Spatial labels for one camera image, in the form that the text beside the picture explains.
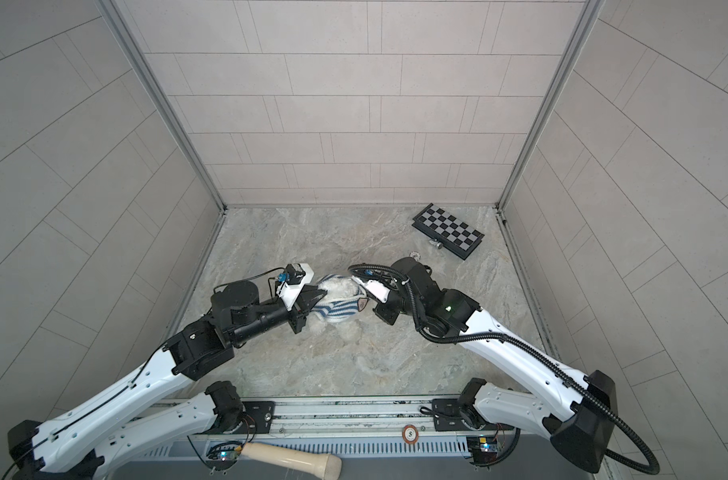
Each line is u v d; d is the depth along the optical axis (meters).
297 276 0.52
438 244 1.03
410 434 0.69
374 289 0.60
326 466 0.62
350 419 0.72
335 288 0.62
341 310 0.64
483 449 0.68
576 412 0.38
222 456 0.65
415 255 1.02
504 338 0.44
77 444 0.39
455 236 1.04
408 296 0.51
